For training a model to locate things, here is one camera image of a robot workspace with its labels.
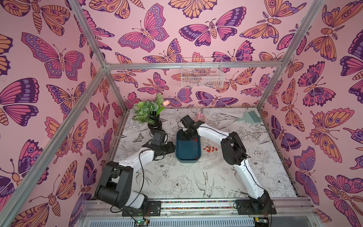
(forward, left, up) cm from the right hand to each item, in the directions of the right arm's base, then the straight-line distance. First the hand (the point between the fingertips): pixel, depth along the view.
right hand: (176, 140), depth 99 cm
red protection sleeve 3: (-5, -23, -2) cm, 23 cm away
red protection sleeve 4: (-7, -24, -1) cm, 25 cm away
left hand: (-8, +1, +4) cm, 9 cm away
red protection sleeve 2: (-5, -19, -2) cm, 20 cm away
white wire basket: (+33, -17, +32) cm, 49 cm away
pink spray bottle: (+14, -17, +9) cm, 24 cm away
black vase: (+7, +13, +9) cm, 17 cm away
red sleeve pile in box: (+1, -13, 0) cm, 13 cm away
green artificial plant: (+5, +17, +24) cm, 30 cm away
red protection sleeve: (-8, -22, -1) cm, 23 cm away
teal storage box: (-9, -8, +1) cm, 12 cm away
